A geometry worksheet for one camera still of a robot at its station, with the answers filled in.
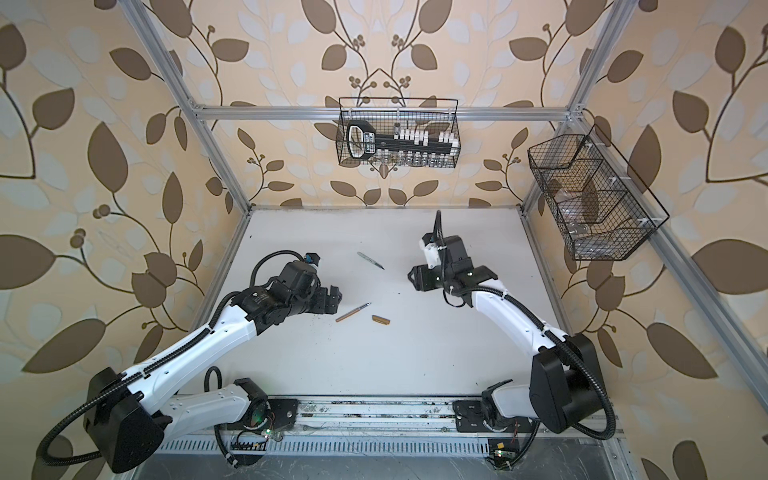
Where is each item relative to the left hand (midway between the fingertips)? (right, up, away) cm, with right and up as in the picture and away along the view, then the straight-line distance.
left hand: (324, 292), depth 80 cm
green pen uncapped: (+10, +7, +25) cm, 28 cm away
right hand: (+26, +4, +5) cm, 27 cm away
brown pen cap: (+15, -10, +11) cm, 21 cm away
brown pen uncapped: (+5, -9, +11) cm, 15 cm away
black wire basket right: (+71, +22, -7) cm, 75 cm away
